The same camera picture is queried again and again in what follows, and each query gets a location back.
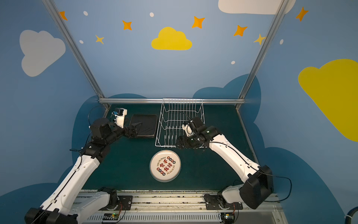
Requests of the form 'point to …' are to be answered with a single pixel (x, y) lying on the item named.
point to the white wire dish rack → (174, 112)
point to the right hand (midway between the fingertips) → (184, 142)
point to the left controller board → (110, 216)
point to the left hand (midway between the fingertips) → (134, 118)
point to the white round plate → (165, 165)
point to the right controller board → (227, 218)
